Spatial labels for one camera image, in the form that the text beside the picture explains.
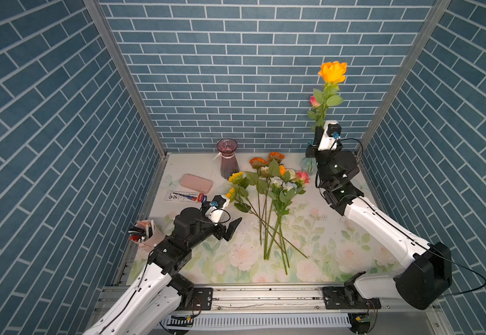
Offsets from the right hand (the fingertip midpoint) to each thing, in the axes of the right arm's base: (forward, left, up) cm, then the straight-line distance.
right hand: (320, 129), depth 69 cm
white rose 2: (-5, +10, -40) cm, 42 cm away
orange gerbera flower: (+21, +12, -33) cm, 41 cm away
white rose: (+6, +12, -37) cm, 40 cm away
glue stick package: (-4, +54, -42) cm, 68 cm away
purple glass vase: (+11, +36, -32) cm, 49 cm away
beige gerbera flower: (+13, +18, -36) cm, 42 cm away
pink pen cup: (-27, +63, -35) cm, 77 cm away
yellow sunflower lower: (-3, +32, -37) cm, 50 cm away
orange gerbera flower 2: (+17, +22, -36) cm, 46 cm away
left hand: (-21, +27, -21) cm, 40 cm away
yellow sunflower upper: (+8, +32, -38) cm, 50 cm away
